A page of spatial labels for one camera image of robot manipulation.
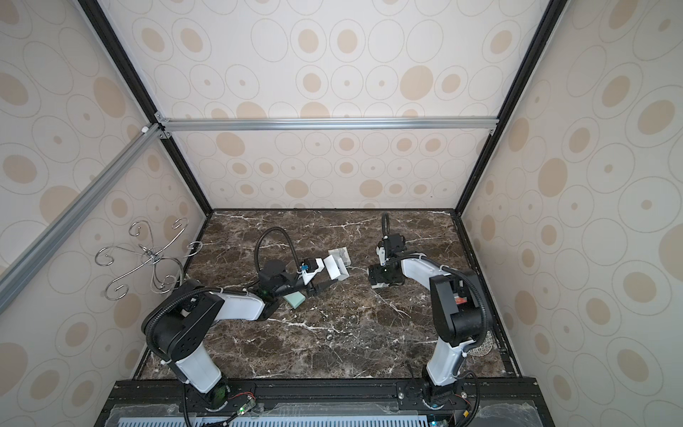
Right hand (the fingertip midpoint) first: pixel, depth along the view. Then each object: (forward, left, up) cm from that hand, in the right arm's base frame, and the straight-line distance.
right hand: (390, 276), depth 97 cm
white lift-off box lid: (-8, +19, +17) cm, 27 cm away
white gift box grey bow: (+7, +18, +3) cm, 20 cm away
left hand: (-8, +18, +14) cm, 24 cm away
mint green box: (-12, +32, +3) cm, 35 cm away
